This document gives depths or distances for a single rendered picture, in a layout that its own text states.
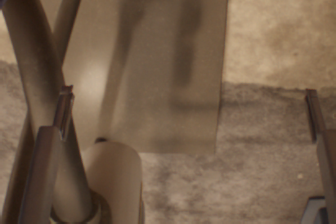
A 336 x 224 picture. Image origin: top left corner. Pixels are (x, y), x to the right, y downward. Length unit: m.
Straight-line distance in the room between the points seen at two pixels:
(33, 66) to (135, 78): 0.53
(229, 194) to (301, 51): 0.40
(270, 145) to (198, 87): 0.21
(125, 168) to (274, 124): 0.42
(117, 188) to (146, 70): 0.31
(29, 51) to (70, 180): 0.09
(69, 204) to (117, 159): 0.25
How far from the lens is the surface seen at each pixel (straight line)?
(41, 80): 0.34
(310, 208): 1.18
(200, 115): 0.92
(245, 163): 1.04
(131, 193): 0.59
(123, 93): 0.89
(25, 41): 0.35
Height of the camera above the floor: 0.65
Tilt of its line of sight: 46 degrees down
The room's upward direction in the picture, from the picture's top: 178 degrees counter-clockwise
